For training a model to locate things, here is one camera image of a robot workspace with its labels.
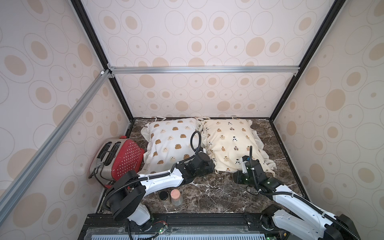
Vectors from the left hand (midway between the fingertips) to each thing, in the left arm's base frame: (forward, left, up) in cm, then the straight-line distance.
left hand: (221, 165), depth 79 cm
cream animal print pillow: (+17, -5, -1) cm, 18 cm away
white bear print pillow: (+17, +30, -3) cm, 35 cm away
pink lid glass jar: (-16, +23, -4) cm, 28 cm away
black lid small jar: (-15, +29, -4) cm, 33 cm away
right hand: (-1, -11, -8) cm, 13 cm away
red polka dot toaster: (+2, +56, +4) cm, 56 cm away
